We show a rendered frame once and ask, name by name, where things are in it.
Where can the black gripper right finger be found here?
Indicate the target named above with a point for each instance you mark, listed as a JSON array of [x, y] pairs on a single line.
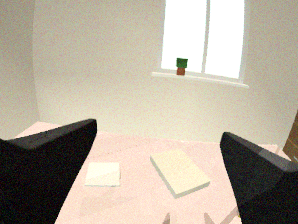
[[264, 184]]

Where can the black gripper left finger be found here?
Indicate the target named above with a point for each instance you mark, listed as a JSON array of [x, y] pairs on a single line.
[[37, 171]]

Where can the cream flat rectangular block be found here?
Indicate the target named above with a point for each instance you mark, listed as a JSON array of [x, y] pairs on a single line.
[[179, 172]]

